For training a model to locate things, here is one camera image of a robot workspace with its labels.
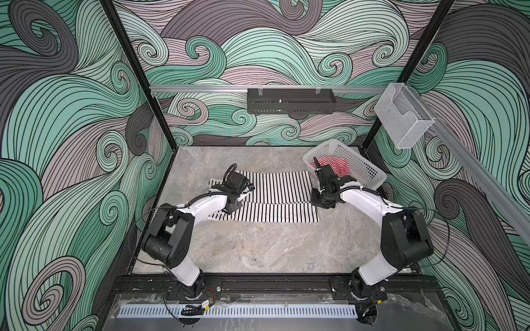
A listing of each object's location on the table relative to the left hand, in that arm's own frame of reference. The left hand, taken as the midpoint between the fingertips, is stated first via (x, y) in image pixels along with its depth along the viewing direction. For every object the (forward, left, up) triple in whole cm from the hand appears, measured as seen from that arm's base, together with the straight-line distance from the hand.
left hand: (229, 196), depth 92 cm
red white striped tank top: (+20, -57, -3) cm, 60 cm away
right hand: (-3, -37, 0) cm, 38 cm away
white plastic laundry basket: (+14, -69, -2) cm, 70 cm away
